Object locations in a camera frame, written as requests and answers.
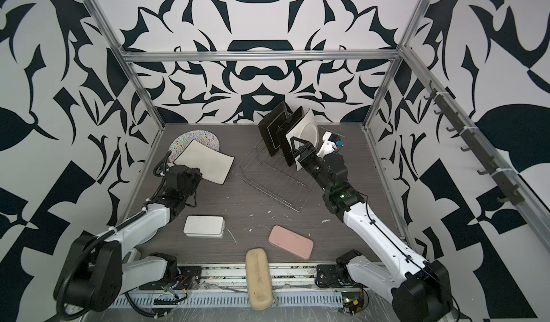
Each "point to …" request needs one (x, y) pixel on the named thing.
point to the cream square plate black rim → (213, 164)
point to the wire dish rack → (272, 174)
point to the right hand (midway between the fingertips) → (295, 141)
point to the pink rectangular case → (288, 241)
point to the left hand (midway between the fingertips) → (200, 163)
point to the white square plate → (306, 129)
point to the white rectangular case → (204, 227)
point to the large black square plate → (269, 126)
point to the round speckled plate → (182, 142)
